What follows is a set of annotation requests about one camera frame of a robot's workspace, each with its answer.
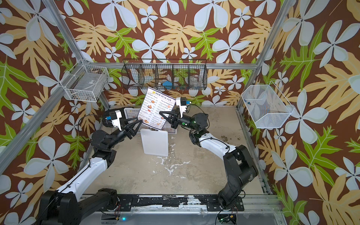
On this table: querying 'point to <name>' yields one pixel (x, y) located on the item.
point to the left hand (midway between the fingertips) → (140, 119)
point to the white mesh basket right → (268, 107)
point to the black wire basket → (179, 74)
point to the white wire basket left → (86, 82)
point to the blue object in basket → (168, 85)
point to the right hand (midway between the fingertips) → (160, 115)
